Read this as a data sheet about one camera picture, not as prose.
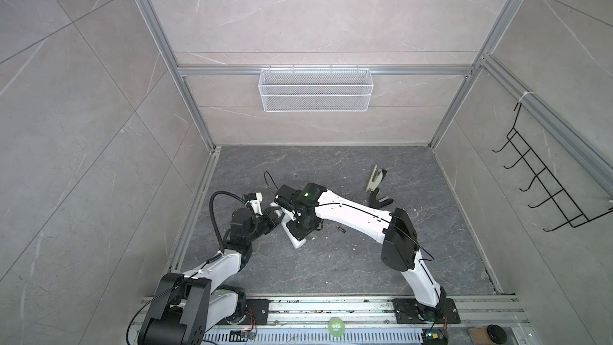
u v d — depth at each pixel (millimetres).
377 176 1046
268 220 746
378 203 979
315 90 1005
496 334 704
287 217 745
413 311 742
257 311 733
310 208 577
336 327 715
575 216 587
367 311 746
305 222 684
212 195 710
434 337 700
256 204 790
